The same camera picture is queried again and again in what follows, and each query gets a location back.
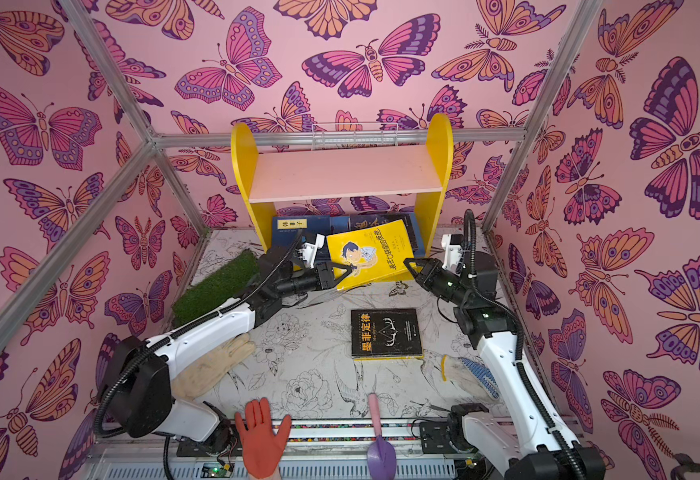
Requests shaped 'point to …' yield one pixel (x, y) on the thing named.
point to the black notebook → (385, 332)
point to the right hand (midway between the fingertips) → (407, 257)
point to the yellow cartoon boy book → (376, 254)
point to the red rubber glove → (262, 448)
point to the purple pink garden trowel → (381, 456)
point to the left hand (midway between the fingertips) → (352, 269)
